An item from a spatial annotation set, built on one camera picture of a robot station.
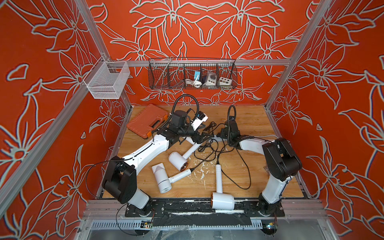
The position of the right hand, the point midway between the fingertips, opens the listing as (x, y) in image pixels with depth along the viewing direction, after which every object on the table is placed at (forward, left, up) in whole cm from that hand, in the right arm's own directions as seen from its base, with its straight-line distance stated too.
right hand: (221, 129), depth 98 cm
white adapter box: (+19, +8, +26) cm, 33 cm away
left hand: (-14, +11, +18) cm, 25 cm away
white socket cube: (+20, -1, +24) cm, 31 cm away
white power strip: (-6, +4, -3) cm, 8 cm away
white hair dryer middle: (-24, +26, 0) cm, 36 cm away
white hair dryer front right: (-43, +5, 0) cm, 44 cm away
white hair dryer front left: (-35, +34, 0) cm, 49 cm away
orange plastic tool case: (+7, +52, 0) cm, 52 cm away
